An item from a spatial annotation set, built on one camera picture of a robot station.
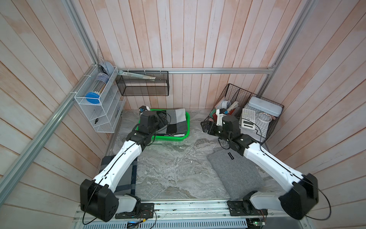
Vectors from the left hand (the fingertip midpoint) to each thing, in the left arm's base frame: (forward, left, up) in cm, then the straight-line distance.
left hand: (164, 124), depth 80 cm
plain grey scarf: (-22, -44, -21) cm, 53 cm away
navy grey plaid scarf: (-25, +22, -22) cm, 40 cm away
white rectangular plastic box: (+18, -66, -3) cm, 68 cm away
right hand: (-2, -24, +1) cm, 24 cm away
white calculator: (+10, -53, -3) cm, 54 cm away
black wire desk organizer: (+10, -58, -3) cm, 59 cm away
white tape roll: (+13, -64, -4) cm, 65 cm away
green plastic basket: (+3, 0, -20) cm, 20 cm away
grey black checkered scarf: (+12, -6, -17) cm, 22 cm away
